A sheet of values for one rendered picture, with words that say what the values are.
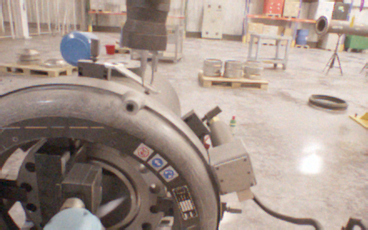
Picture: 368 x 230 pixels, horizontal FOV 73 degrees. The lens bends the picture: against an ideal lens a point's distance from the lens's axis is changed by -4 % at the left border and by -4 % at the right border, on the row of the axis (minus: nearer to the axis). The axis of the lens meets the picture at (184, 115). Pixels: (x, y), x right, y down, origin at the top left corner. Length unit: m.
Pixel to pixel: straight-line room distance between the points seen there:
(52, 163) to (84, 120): 0.12
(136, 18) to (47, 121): 0.30
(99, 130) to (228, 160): 0.31
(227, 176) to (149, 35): 0.40
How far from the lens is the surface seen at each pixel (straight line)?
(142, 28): 0.45
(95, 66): 0.67
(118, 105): 0.57
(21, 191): 0.91
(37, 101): 0.62
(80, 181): 0.59
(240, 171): 0.67
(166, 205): 0.82
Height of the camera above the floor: 1.13
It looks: 21 degrees down
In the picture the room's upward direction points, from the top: 4 degrees clockwise
